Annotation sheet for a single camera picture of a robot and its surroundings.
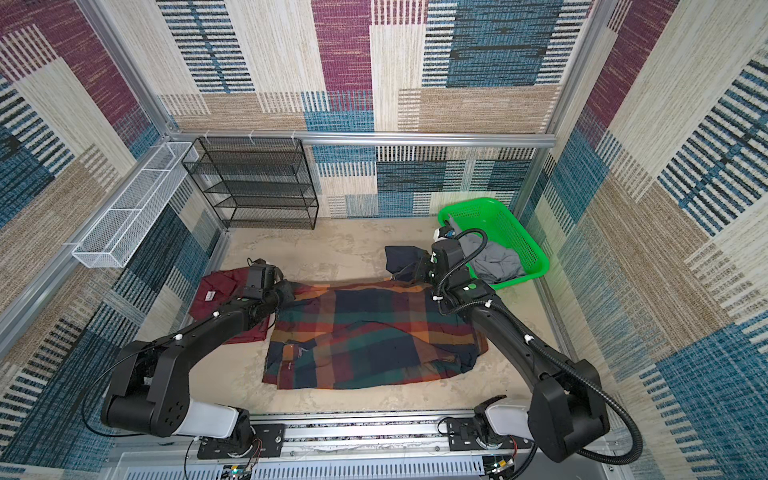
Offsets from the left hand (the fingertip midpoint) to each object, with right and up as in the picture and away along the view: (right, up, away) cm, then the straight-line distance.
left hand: (289, 285), depth 92 cm
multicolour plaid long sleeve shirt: (+26, -15, -2) cm, 30 cm away
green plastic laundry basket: (+70, +21, +23) cm, 77 cm away
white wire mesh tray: (-34, +13, -22) cm, 43 cm away
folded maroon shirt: (-25, -2, +5) cm, 25 cm away
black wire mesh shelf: (-18, +35, +19) cm, 44 cm away
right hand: (+39, +7, -9) cm, 40 cm away
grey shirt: (+64, +6, +5) cm, 65 cm away
